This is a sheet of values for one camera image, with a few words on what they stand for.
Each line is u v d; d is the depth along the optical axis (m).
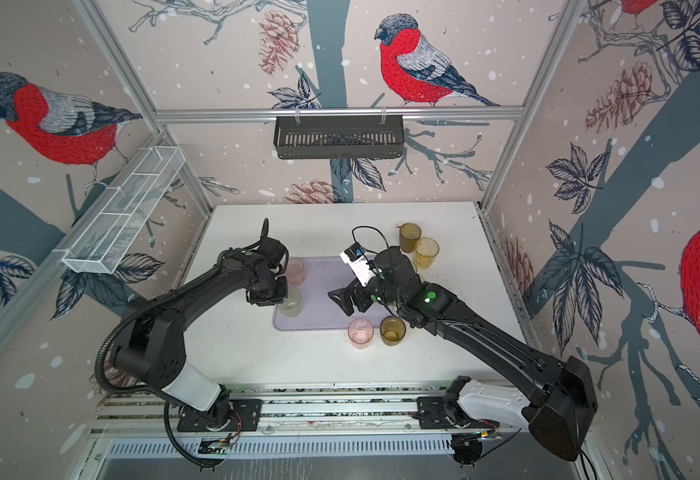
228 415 0.71
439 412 0.74
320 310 0.93
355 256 0.61
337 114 0.93
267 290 0.74
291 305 0.92
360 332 0.87
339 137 1.06
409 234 1.06
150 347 0.44
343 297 0.62
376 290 0.61
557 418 0.37
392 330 0.87
